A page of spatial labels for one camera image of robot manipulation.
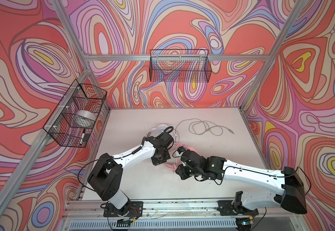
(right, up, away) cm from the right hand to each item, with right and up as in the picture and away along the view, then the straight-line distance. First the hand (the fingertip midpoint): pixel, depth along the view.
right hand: (179, 174), depth 74 cm
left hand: (-6, +4, +11) cm, 13 cm away
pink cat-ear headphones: (-3, +15, -2) cm, 15 cm away
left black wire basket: (-54, +27, -2) cm, 61 cm away
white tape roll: (-48, +29, -3) cm, 56 cm away
